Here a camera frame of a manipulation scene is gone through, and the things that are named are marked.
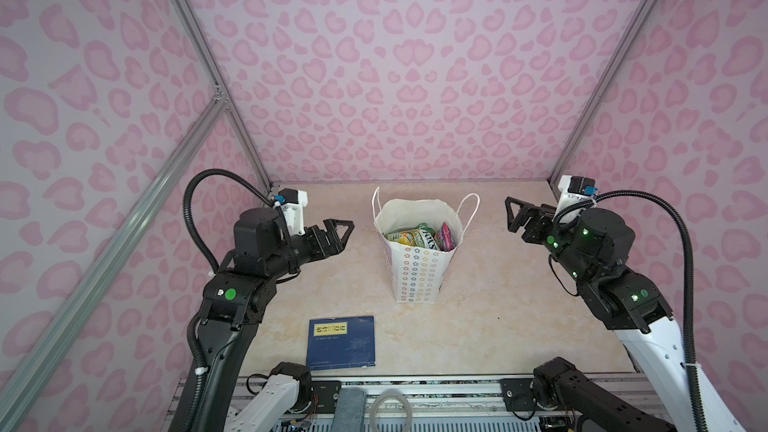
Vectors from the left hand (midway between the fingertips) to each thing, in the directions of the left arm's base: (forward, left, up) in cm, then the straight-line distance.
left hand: (341, 224), depth 62 cm
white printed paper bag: (-1, -17, -21) cm, 26 cm away
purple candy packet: (+6, -24, -16) cm, 29 cm away
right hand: (+3, -38, +3) cm, 38 cm away
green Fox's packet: (+9, -14, -19) cm, 26 cm away
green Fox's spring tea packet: (+9, -20, -19) cm, 29 cm away
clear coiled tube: (-25, -10, -38) cm, 47 cm away
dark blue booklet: (-14, +4, -36) cm, 39 cm away
